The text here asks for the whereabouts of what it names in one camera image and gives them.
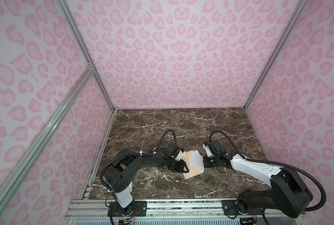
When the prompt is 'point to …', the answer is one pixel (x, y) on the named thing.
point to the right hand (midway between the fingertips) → (203, 161)
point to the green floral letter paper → (196, 160)
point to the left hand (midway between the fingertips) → (187, 170)
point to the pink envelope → (193, 171)
